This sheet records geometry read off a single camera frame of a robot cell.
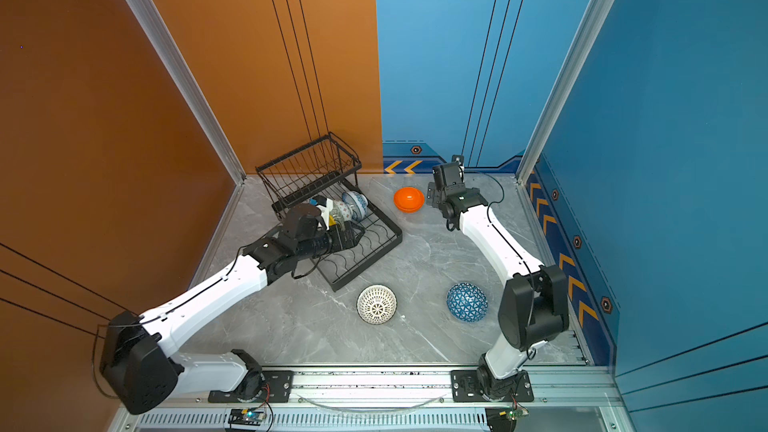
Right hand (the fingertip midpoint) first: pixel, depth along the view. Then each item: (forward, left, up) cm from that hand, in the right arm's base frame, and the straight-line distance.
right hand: (448, 192), depth 88 cm
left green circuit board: (-52, +52, -21) cm, 77 cm away
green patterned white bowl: (0, +33, -10) cm, 35 cm away
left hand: (-14, +26, 0) cm, 30 cm away
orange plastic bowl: (+12, +11, -16) cm, 23 cm away
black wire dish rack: (+12, +39, -2) cm, 41 cm away
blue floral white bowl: (+5, +29, -10) cm, 31 cm away
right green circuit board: (-52, -12, -21) cm, 57 cm away
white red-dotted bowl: (-26, +22, -20) cm, 39 cm away
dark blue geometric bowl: (-25, -5, -20) cm, 33 cm away
